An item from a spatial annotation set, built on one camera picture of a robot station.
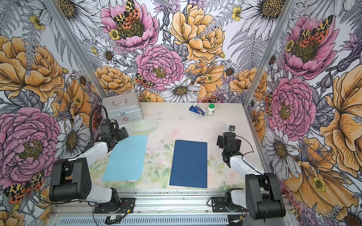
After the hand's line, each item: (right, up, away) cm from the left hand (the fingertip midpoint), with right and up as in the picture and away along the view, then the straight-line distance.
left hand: (119, 136), depth 93 cm
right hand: (+70, -2, -2) cm, 70 cm away
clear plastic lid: (+11, +5, +16) cm, 20 cm away
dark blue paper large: (+45, -17, -2) cm, 49 cm away
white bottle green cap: (+62, +18, +16) cm, 67 cm away
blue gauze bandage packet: (+53, +19, +23) cm, 60 cm away
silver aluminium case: (0, +18, +8) cm, 20 cm away
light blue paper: (+5, -14, -2) cm, 15 cm away
